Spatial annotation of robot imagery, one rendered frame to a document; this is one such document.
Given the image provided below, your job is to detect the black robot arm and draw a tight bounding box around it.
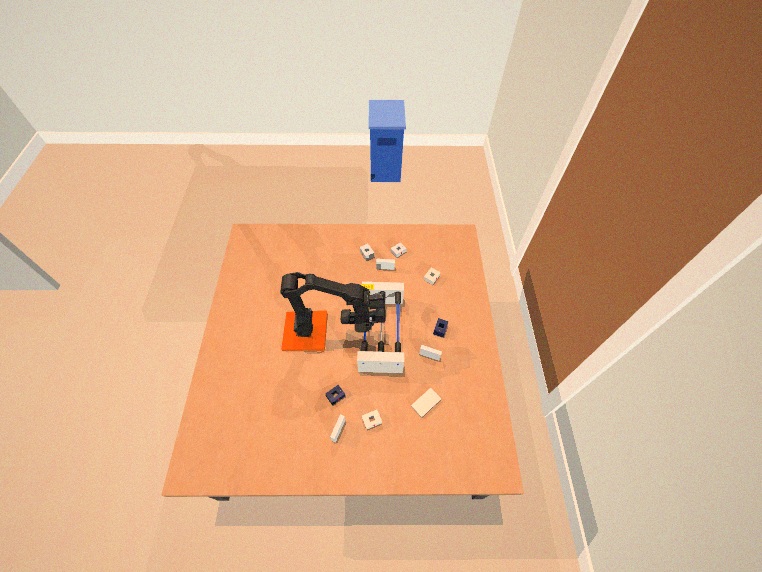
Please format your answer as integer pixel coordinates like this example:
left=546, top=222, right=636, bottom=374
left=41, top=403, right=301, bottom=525
left=280, top=272, right=385, bottom=337

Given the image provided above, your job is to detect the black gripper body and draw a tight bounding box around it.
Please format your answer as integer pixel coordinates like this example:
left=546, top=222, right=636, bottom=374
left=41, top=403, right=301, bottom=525
left=340, top=307, right=386, bottom=324

